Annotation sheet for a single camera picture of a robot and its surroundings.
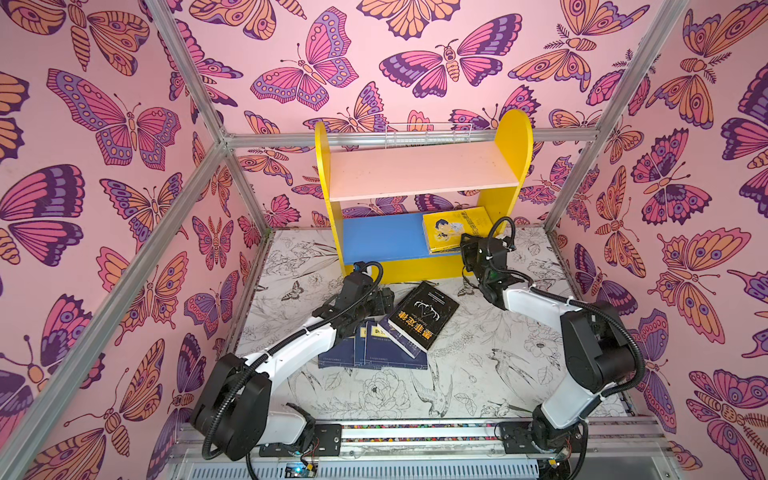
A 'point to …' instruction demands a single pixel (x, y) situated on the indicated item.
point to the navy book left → (341, 354)
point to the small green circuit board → (300, 470)
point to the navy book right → (383, 351)
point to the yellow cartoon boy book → (444, 229)
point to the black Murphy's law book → (423, 313)
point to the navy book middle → (360, 346)
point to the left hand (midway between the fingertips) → (386, 292)
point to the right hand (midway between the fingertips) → (461, 230)
